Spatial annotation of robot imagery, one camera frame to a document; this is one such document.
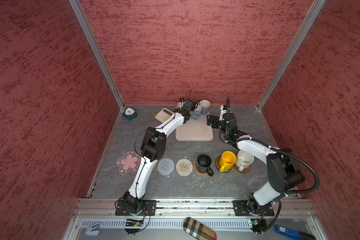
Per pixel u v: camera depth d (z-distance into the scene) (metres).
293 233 0.65
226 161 0.88
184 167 0.88
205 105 1.14
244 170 0.85
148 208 0.74
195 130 1.06
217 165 0.88
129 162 0.90
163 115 1.13
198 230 0.66
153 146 0.61
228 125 0.68
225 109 0.80
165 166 0.88
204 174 0.85
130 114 1.10
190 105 0.82
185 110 0.81
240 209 0.74
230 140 0.67
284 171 0.46
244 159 0.90
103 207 0.76
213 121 0.81
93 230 0.67
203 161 0.87
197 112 1.05
